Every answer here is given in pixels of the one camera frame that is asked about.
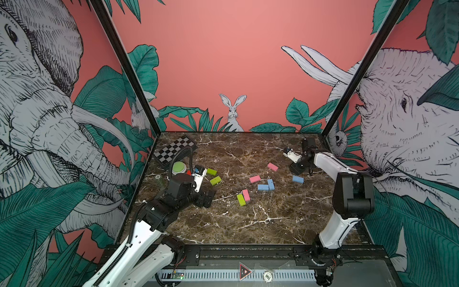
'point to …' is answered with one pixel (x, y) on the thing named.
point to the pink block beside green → (246, 195)
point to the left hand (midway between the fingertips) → (208, 185)
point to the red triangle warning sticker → (244, 271)
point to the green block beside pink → (241, 200)
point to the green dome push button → (178, 167)
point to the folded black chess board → (165, 154)
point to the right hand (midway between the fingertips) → (296, 161)
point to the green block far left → (211, 172)
